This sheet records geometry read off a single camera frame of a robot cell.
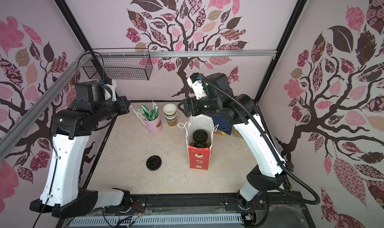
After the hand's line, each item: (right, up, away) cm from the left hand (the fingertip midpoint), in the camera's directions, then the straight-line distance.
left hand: (129, 105), depth 62 cm
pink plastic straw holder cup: (+2, -12, +34) cm, 36 cm away
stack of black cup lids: (+4, -32, +23) cm, 40 cm away
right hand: (+25, +1, -3) cm, 25 cm away
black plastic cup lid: (+31, -16, +23) cm, 42 cm away
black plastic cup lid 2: (+31, -20, +20) cm, 42 cm away
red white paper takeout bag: (+30, -26, +10) cm, 41 cm away
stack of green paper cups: (+12, -4, +31) cm, 34 cm away
